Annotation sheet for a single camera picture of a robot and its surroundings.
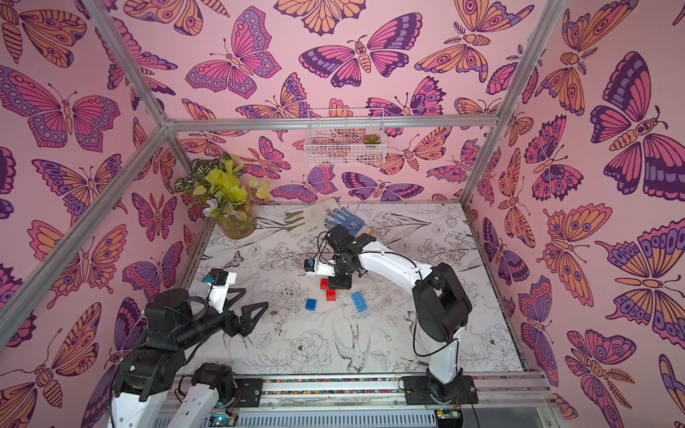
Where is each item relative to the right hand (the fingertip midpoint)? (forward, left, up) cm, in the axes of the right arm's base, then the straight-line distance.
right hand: (334, 275), depth 88 cm
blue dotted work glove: (+30, -5, -8) cm, 32 cm away
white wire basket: (+45, +1, +23) cm, 51 cm away
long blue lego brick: (-5, -9, -8) cm, 13 cm away
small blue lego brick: (-7, +8, -7) cm, 13 cm away
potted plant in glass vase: (+27, +42, +16) cm, 52 cm away
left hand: (-15, +18, +15) cm, 28 cm away
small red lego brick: (-4, +1, -6) cm, 7 cm away
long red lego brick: (-4, +3, +1) cm, 5 cm away
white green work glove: (+31, +21, -7) cm, 38 cm away
